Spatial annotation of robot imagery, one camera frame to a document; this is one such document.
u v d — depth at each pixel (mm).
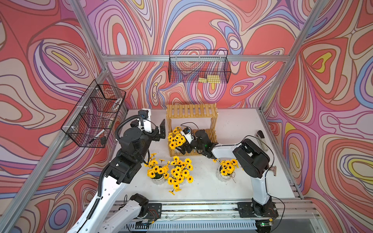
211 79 827
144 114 499
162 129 571
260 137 982
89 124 735
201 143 753
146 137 439
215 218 725
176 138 806
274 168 881
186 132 808
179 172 718
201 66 957
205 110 818
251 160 517
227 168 733
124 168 433
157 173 714
